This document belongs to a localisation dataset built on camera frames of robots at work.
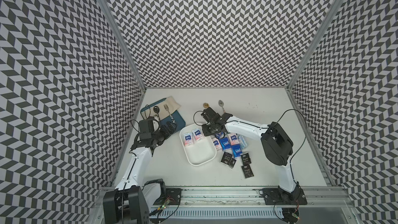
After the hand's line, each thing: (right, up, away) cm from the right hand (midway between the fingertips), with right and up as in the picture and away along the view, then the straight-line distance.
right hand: (206, 132), depth 91 cm
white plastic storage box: (-4, -9, -2) cm, 10 cm away
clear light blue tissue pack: (+20, -5, -4) cm, 21 cm away
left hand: (-19, +3, -6) cm, 20 cm away
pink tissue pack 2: (+6, -6, -3) cm, 9 cm away
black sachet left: (+11, -12, -10) cm, 19 cm away
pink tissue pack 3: (+16, -4, -2) cm, 16 cm away
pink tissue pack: (-5, -1, 0) cm, 6 cm away
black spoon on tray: (-34, +12, +14) cm, 39 cm away
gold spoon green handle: (-1, +15, +16) cm, 22 cm away
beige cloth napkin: (-25, +16, +18) cm, 34 cm away
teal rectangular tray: (-19, +6, +11) cm, 23 cm away
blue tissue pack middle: (+11, -6, -4) cm, 13 cm away
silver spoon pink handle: (+10, +16, +17) cm, 26 cm away
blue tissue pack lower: (+17, -9, -6) cm, 20 cm away
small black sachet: (+14, -14, -9) cm, 22 cm away
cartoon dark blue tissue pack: (+8, -3, +3) cm, 9 cm away
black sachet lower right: (+21, -18, -12) cm, 30 cm away
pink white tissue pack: (-11, -4, -2) cm, 12 cm away
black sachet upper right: (+21, -13, -9) cm, 26 cm away
